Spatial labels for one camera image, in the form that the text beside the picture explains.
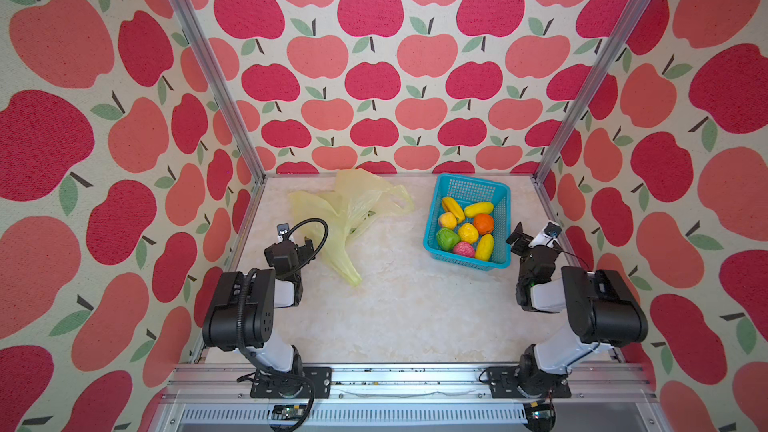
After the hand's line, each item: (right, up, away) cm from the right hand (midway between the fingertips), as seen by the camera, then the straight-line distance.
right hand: (541, 231), depth 90 cm
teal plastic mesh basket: (-22, +14, +21) cm, 34 cm away
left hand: (-77, -4, +6) cm, 78 cm away
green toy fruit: (-28, -3, +6) cm, 28 cm away
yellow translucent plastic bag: (-56, +10, -2) cm, 57 cm away
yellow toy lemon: (-15, -6, +6) cm, 17 cm away
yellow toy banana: (-15, +6, +16) cm, 23 cm away
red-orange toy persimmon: (-14, +2, +10) cm, 17 cm away
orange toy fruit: (-26, +3, +11) cm, 29 cm away
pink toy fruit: (-23, -6, +3) cm, 24 cm away
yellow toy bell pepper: (-21, -1, +6) cm, 22 cm away
